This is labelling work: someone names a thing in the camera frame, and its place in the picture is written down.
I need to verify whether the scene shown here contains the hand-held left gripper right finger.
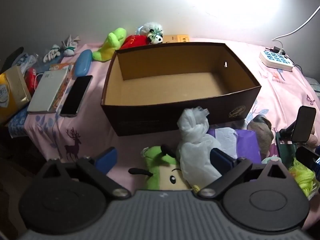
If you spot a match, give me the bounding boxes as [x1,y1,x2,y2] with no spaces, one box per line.
[197,148,292,200]

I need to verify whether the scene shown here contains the green caterpillar plush toy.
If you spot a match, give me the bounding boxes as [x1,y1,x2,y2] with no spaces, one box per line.
[92,27,127,62]

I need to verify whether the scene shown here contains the white power cable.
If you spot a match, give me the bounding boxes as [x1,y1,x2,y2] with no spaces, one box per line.
[272,4,320,42]

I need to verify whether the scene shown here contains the brown cardboard box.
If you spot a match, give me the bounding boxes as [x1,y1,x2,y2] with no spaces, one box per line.
[101,42,262,137]

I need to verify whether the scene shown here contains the pink printed bedsheet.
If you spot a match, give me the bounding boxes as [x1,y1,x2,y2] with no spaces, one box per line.
[25,39,320,205]

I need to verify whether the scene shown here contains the white power strip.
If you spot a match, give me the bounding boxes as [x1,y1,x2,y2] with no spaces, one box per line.
[259,50,294,72]

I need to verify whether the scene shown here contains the white plastic bag bundle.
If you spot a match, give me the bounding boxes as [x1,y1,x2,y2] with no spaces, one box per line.
[176,106,223,187]

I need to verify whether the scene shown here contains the black smartphone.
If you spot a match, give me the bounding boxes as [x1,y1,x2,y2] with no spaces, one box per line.
[59,75,93,117]

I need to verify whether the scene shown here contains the clear plastic bag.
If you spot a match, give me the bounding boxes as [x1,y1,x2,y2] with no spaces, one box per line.
[12,52,38,73]

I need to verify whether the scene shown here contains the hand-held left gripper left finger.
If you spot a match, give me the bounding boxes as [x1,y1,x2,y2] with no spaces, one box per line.
[37,147,132,200]

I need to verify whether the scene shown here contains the black charger plug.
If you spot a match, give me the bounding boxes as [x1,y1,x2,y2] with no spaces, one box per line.
[266,45,287,55]

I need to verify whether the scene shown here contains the grey beige socks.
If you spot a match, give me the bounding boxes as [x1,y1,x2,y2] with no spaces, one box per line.
[246,114,275,155]

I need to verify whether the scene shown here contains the blue glasses case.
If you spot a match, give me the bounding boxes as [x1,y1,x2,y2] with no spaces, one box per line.
[74,49,93,77]

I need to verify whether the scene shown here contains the red pouch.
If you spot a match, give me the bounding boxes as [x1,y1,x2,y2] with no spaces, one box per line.
[25,67,40,95]

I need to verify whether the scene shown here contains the white gloves bundle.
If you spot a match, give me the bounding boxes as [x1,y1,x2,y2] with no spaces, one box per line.
[43,44,61,63]

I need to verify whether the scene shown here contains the yellow tissue box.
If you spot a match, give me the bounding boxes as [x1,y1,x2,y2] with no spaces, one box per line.
[0,66,32,125]

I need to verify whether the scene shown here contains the orange picture book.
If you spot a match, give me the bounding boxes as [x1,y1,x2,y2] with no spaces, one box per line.
[49,64,75,113]

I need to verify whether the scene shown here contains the yellow-green fluffy cloth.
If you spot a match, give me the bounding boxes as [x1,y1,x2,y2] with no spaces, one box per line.
[287,159,317,195]

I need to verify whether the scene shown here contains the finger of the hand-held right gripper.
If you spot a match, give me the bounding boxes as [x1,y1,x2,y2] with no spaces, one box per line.
[295,146,320,171]

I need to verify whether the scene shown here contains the purple tissue pack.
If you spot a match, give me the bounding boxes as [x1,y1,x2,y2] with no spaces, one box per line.
[207,127,262,165]

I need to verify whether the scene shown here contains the green plush toy black leaves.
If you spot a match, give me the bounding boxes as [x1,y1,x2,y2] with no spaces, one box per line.
[128,144,198,190]

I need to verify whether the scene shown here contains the white flat notebook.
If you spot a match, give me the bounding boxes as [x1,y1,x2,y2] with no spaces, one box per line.
[27,69,69,113]

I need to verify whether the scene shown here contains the black folding phone stand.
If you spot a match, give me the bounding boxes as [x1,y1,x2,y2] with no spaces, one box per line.
[275,106,317,166]

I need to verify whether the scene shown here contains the white fluffy plush ball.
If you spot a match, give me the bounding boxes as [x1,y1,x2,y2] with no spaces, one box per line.
[139,22,163,36]

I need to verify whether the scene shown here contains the blue patterned cloth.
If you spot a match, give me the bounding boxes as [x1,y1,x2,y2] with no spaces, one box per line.
[8,105,29,138]

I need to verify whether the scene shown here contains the yellow book box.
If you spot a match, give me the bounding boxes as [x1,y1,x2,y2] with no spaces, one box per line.
[162,34,191,43]

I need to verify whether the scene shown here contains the small panda plush toy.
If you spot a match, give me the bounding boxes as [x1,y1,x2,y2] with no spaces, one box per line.
[146,29,164,44]

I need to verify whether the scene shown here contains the red plush toy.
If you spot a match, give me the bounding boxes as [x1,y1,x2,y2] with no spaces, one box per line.
[119,34,150,50]

